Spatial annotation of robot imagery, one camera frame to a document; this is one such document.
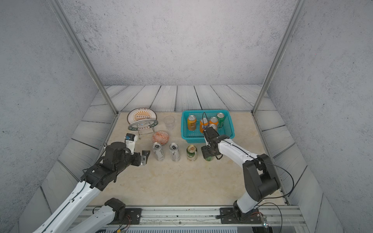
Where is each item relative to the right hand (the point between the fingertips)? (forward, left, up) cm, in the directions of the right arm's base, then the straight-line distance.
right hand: (210, 151), depth 90 cm
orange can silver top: (+22, -4, +4) cm, 23 cm away
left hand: (-8, +35, +15) cm, 39 cm away
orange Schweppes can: (+18, -4, +3) cm, 19 cm away
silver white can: (-4, +21, +7) cm, 22 cm away
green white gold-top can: (-3, +11, +3) cm, 12 cm away
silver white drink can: (-2, +31, +7) cm, 32 cm away
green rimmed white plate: (+16, +44, +7) cm, 47 cm away
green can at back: (+26, -9, +4) cm, 27 cm away
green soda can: (-3, 0, -4) cm, 4 cm away
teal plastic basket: (+16, +9, -6) cm, 19 cm away
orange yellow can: (+21, +11, +3) cm, 24 cm away
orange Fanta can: (+20, +3, +3) cm, 20 cm away
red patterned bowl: (+14, +33, -3) cm, 36 cm away
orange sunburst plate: (+23, +46, +10) cm, 52 cm away
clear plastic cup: (+27, +28, -3) cm, 39 cm away
